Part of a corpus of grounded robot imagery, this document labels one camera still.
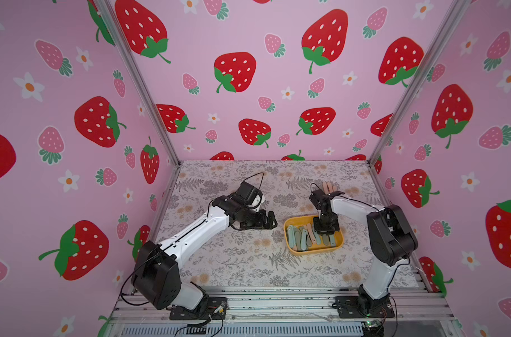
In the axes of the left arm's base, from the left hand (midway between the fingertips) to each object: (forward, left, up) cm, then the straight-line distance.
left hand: (270, 224), depth 80 cm
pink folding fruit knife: (+30, -30, -14) cm, 45 cm away
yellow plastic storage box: (+1, -13, -11) cm, 17 cm away
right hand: (+4, -27, -14) cm, 30 cm away
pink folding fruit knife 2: (+30, -33, -14) cm, 47 cm away
